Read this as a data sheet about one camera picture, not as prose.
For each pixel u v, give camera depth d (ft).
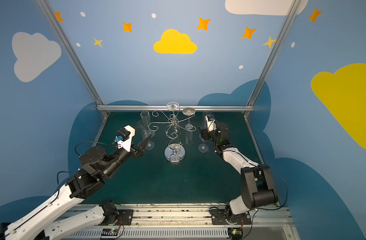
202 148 3.32
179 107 2.63
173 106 2.65
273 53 2.82
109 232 2.39
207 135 2.64
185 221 2.41
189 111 2.56
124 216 2.45
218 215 2.46
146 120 3.14
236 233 2.40
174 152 3.19
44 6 2.23
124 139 1.49
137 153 1.66
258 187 1.48
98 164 1.35
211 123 2.47
